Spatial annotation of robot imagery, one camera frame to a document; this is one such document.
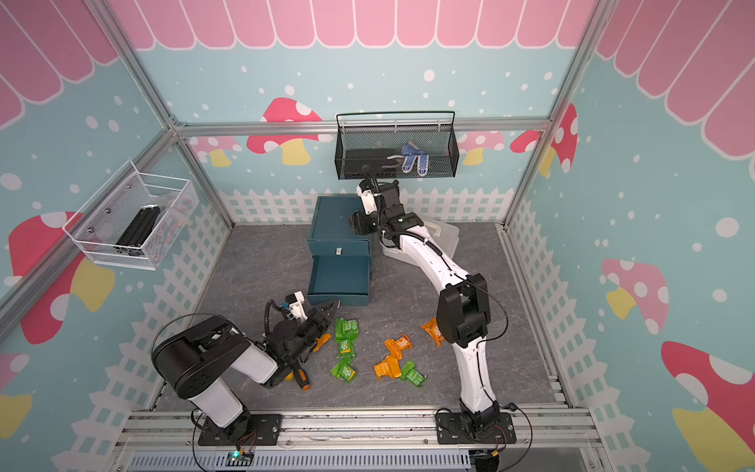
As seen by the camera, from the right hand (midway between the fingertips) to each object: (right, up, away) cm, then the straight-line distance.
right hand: (357, 217), depth 90 cm
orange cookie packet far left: (-11, -38, -2) cm, 39 cm away
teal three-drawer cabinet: (-7, -16, +8) cm, 19 cm away
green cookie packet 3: (-3, -44, -7) cm, 45 cm away
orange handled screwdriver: (-14, -46, -9) cm, 49 cm away
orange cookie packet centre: (+12, -39, -3) cm, 41 cm away
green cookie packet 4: (+15, -45, -7) cm, 48 cm away
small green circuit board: (-28, -62, -17) cm, 70 cm away
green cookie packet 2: (-3, -39, -3) cm, 40 cm away
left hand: (-4, -27, -4) cm, 27 cm away
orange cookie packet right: (+24, -35, 0) cm, 42 cm away
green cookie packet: (-3, -35, +1) cm, 35 cm away
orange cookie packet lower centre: (+10, -44, -7) cm, 45 cm away
